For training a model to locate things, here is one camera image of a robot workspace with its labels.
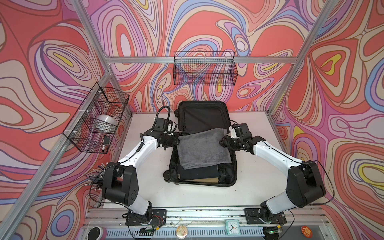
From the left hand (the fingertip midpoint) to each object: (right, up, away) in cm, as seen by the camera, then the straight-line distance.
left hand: (180, 139), depth 87 cm
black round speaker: (-36, -40, -22) cm, 58 cm away
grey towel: (+13, -5, -2) cm, 14 cm away
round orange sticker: (+61, -42, -18) cm, 76 cm away
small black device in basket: (-36, +1, -14) cm, 39 cm away
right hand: (+26, -4, +2) cm, 26 cm away
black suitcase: (+21, +17, +24) cm, 36 cm away
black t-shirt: (+11, -18, -4) cm, 22 cm away
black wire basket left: (-43, +9, -13) cm, 46 cm away
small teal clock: (+26, -40, -18) cm, 51 cm away
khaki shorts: (+16, -22, -5) cm, 28 cm away
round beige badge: (+2, -42, -18) cm, 45 cm away
